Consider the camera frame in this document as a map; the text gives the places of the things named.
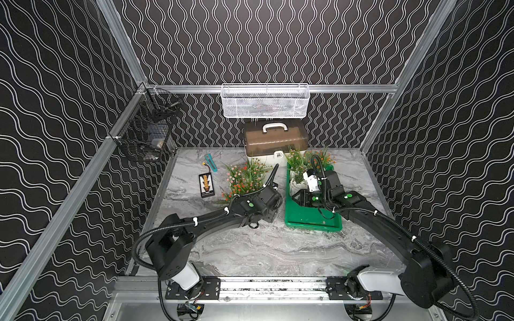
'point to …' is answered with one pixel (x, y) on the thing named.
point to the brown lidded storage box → (272, 139)
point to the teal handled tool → (211, 163)
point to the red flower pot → (253, 182)
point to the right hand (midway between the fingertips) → (295, 196)
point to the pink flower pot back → (235, 178)
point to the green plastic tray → (308, 218)
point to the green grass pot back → (253, 165)
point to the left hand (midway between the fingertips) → (268, 204)
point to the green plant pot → (298, 180)
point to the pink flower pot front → (294, 153)
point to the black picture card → (206, 185)
